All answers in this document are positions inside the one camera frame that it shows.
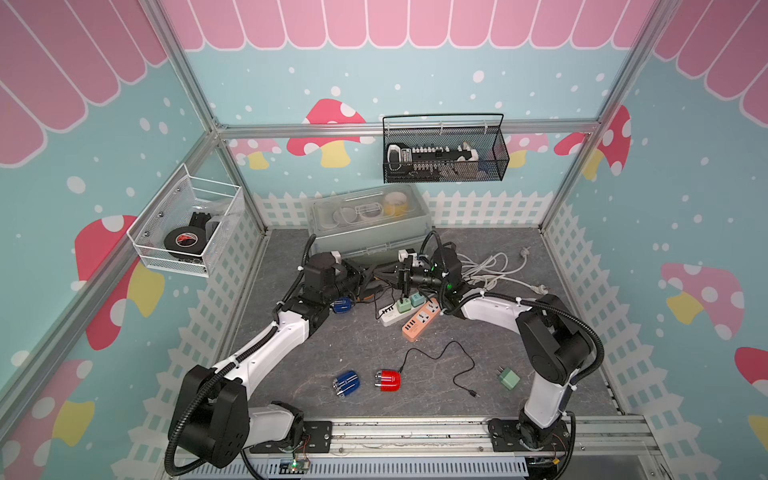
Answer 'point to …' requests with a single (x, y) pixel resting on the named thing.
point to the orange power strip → (422, 321)
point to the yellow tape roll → (396, 204)
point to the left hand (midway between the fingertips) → (379, 269)
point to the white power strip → (391, 314)
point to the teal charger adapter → (417, 299)
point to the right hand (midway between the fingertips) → (374, 272)
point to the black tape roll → (187, 239)
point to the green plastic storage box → (372, 225)
